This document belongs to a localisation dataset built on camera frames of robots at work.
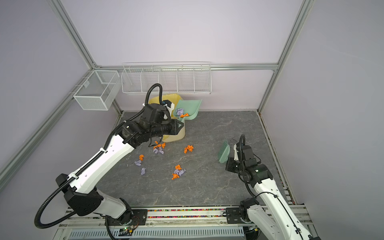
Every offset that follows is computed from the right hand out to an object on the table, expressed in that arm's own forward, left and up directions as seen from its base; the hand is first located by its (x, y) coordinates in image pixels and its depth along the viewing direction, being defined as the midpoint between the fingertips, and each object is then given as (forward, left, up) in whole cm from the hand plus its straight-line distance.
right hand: (228, 163), depth 78 cm
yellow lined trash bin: (+22, +36, -8) cm, 43 cm away
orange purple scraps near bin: (+17, +42, -11) cm, 47 cm away
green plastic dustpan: (+22, +20, +21) cm, 36 cm away
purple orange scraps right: (+18, +25, +21) cm, 37 cm away
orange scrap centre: (+16, +22, -10) cm, 29 cm away
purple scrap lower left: (+1, +50, -12) cm, 51 cm away
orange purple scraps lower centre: (0, +28, -11) cm, 30 cm away
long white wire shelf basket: (+59, +21, +14) cm, 64 cm away
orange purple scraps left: (+6, +53, -11) cm, 54 cm away
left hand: (+8, +23, +20) cm, 32 cm away
